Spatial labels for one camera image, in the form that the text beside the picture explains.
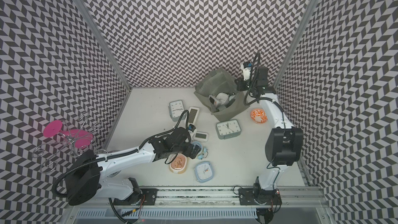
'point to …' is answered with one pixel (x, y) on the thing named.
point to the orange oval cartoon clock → (178, 163)
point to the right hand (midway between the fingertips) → (236, 82)
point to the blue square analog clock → (204, 171)
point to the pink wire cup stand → (65, 139)
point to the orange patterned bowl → (258, 115)
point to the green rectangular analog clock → (228, 129)
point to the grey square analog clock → (175, 108)
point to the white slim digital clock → (213, 100)
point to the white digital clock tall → (193, 112)
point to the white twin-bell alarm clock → (223, 98)
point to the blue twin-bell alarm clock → (203, 152)
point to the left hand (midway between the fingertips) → (193, 147)
